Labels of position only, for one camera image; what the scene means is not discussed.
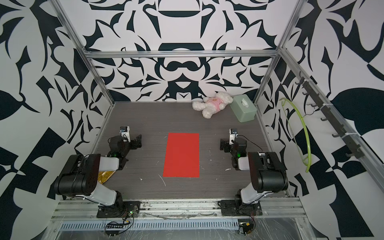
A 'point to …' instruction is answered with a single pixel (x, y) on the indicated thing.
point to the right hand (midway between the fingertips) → (230, 136)
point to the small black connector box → (248, 225)
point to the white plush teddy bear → (211, 105)
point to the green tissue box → (244, 108)
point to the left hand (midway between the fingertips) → (131, 133)
